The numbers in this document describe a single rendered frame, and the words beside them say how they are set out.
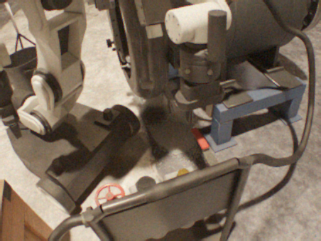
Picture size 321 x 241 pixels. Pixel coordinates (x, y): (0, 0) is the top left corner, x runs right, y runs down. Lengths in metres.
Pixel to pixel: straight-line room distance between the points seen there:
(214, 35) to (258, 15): 0.71
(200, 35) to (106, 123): 0.81
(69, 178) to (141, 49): 0.60
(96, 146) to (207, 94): 0.68
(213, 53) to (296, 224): 0.87
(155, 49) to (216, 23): 0.44
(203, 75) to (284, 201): 0.82
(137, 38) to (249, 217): 0.84
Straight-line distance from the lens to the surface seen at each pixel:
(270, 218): 1.13
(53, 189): 1.06
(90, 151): 1.11
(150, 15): 0.72
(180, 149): 1.28
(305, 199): 1.23
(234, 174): 0.61
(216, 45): 0.46
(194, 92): 0.55
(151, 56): 0.85
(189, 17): 0.45
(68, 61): 0.87
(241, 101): 1.18
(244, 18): 1.10
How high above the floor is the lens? 0.98
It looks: 43 degrees down
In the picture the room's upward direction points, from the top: 7 degrees counter-clockwise
